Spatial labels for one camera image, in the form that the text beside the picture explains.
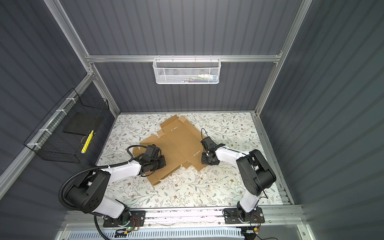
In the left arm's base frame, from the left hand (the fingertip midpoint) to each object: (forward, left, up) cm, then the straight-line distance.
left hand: (166, 162), depth 93 cm
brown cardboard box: (+16, -8, -2) cm, 18 cm away
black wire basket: (+3, +46, +27) cm, 53 cm away
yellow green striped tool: (+1, +33, +28) cm, 43 cm away
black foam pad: (+9, +39, +29) cm, 49 cm away
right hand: (-1, -26, -1) cm, 26 cm away
